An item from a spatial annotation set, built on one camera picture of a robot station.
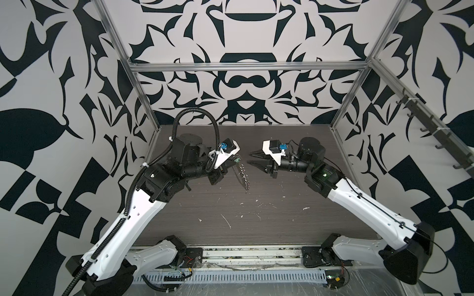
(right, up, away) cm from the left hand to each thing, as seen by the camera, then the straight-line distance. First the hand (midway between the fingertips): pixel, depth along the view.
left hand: (233, 155), depth 61 cm
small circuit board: (+39, -47, +10) cm, 62 cm away
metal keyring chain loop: (+3, -6, +2) cm, 7 cm away
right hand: (+6, 0, 0) cm, 6 cm away
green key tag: (+1, -2, 0) cm, 2 cm away
